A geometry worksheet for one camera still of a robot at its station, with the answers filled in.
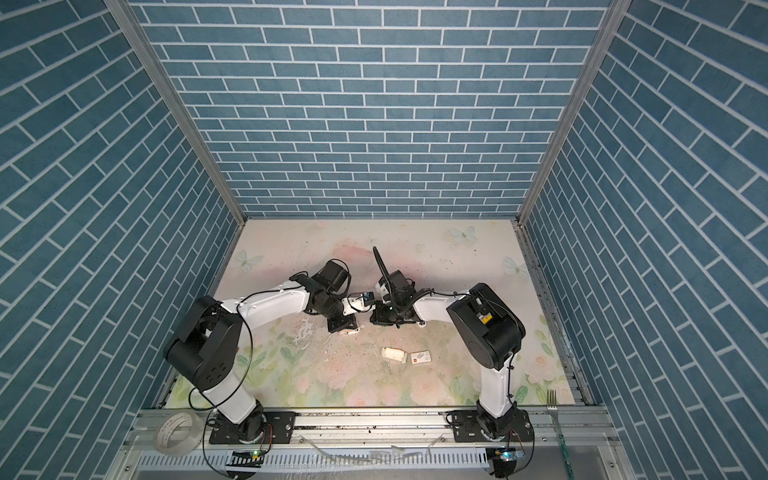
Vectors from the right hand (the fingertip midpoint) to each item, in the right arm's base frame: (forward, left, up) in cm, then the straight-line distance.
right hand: (367, 316), depth 93 cm
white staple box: (-11, -17, 0) cm, 20 cm away
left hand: (-3, +4, +2) cm, 5 cm away
